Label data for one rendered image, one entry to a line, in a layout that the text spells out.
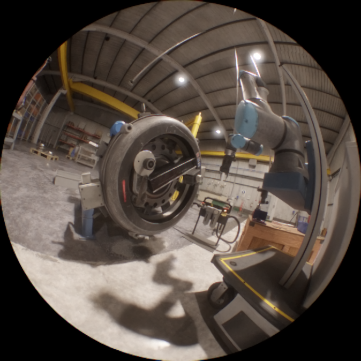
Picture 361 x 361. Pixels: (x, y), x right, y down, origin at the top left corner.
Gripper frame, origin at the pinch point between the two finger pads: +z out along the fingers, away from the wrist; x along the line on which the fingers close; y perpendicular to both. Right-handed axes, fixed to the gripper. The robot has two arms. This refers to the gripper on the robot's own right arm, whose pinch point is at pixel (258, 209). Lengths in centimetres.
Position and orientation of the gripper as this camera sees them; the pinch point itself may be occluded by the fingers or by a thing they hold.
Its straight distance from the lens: 119.7
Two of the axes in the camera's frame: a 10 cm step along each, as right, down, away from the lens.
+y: 7.7, 2.1, -6.1
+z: -3.0, 9.5, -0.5
